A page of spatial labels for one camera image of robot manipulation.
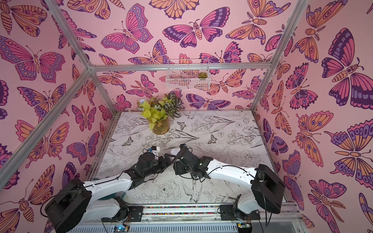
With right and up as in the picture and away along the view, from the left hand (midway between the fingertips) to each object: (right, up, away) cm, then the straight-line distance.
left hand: (175, 159), depth 83 cm
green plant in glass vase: (-12, +20, +15) cm, 28 cm away
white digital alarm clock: (0, +4, +1) cm, 4 cm away
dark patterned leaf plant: (-3, +33, +12) cm, 35 cm away
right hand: (+2, -2, -2) cm, 4 cm away
